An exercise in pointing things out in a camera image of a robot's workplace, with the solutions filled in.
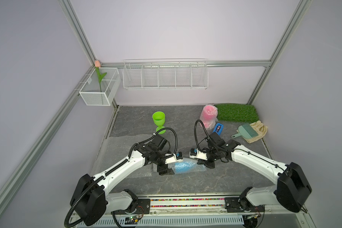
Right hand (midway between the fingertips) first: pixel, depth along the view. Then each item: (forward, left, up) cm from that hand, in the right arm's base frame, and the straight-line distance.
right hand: (199, 159), depth 82 cm
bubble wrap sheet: (-5, 0, -2) cm, 5 cm away
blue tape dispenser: (+25, -17, -4) cm, 30 cm away
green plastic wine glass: (+28, +25, +4) cm, 38 cm away
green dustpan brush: (+24, -38, -6) cm, 46 cm away
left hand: (-4, +16, +3) cm, 17 cm away
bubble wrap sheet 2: (+31, -14, -4) cm, 34 cm away
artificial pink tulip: (+45, +62, +26) cm, 80 cm away
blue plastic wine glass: (-5, +9, +1) cm, 11 cm away
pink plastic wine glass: (+31, -10, +7) cm, 33 cm away
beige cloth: (+27, -51, -9) cm, 58 cm away
